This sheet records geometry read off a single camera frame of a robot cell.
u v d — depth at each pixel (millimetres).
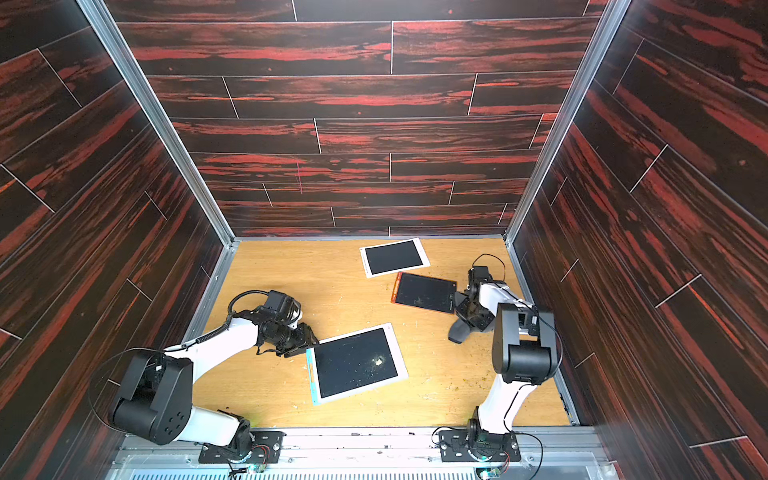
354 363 868
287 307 757
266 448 729
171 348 479
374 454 736
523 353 493
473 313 795
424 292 1015
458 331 916
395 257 1158
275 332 691
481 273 833
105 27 678
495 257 879
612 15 664
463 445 734
